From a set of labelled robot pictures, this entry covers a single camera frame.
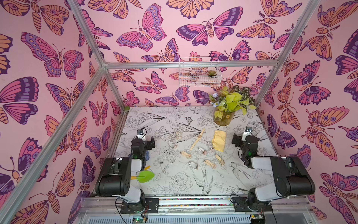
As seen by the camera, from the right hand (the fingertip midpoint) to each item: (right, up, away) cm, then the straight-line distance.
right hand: (243, 134), depth 93 cm
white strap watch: (-48, -8, +5) cm, 49 cm away
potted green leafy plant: (-9, +23, -2) cm, 25 cm away
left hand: (-65, -1, +2) cm, 65 cm away
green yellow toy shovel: (-64, -24, -9) cm, 69 cm away
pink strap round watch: (-26, -12, -1) cm, 29 cm away
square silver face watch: (-34, -19, -5) cm, 39 cm away
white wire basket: (-28, +42, +13) cm, 52 cm away
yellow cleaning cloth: (-16, -5, +5) cm, 17 cm away
